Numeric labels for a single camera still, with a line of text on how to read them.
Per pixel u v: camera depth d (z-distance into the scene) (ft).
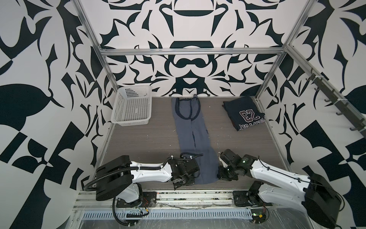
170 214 2.13
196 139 3.08
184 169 2.06
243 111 3.55
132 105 3.76
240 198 2.44
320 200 1.34
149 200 2.43
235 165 2.06
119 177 1.39
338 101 1.93
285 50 2.93
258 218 2.34
